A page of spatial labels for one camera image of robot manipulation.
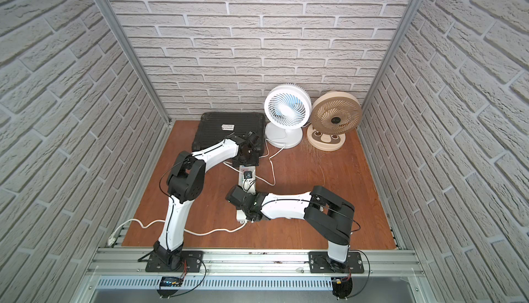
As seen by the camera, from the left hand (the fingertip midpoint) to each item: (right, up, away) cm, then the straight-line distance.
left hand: (245, 158), depth 102 cm
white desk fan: (+21, +23, -13) cm, 34 cm away
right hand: (+2, -14, -15) cm, 21 cm away
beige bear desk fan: (+42, +21, -13) cm, 48 cm away
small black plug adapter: (+5, -4, -26) cm, 27 cm away
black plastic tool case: (-17, +17, +8) cm, 25 cm away
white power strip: (+4, -15, -36) cm, 40 cm away
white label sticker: (-10, +16, +5) cm, 20 cm away
